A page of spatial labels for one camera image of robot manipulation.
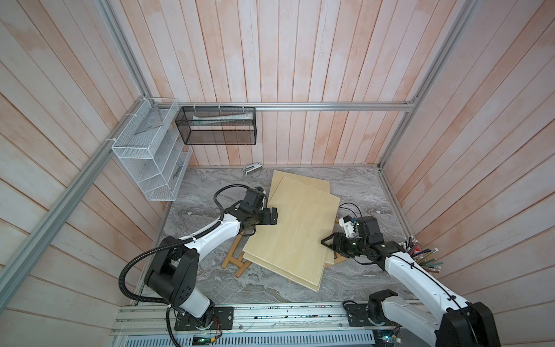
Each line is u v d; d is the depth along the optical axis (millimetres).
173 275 435
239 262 840
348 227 780
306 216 912
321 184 1101
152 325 733
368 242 648
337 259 837
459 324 394
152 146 688
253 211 676
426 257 758
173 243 455
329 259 804
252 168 1179
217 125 1044
